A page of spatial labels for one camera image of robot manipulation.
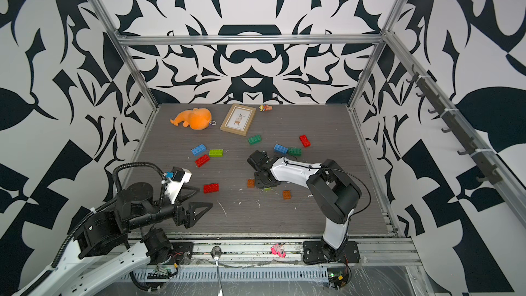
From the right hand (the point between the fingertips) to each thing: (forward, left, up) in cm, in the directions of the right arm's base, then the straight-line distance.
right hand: (262, 179), depth 92 cm
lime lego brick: (+13, +22, +2) cm, 25 cm away
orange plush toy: (+29, +33, +8) cm, 45 cm away
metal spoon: (-28, +17, 0) cm, 33 cm away
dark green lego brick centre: (+21, +4, +1) cm, 21 cm away
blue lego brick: (+16, +31, +1) cm, 35 cm away
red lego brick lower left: (-4, +22, +1) cm, 22 cm away
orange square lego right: (-7, -10, +1) cm, 13 cm away
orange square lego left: (-2, +5, +2) cm, 5 cm away
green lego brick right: (+14, -16, +1) cm, 21 cm away
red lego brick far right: (+20, -21, 0) cm, 29 cm away
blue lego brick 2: (+15, -9, +1) cm, 17 cm away
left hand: (-16, +18, +24) cm, 34 cm away
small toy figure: (+42, -2, +3) cm, 42 cm away
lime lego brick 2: (-5, -2, +1) cm, 5 cm away
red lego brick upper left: (+10, +29, 0) cm, 31 cm away
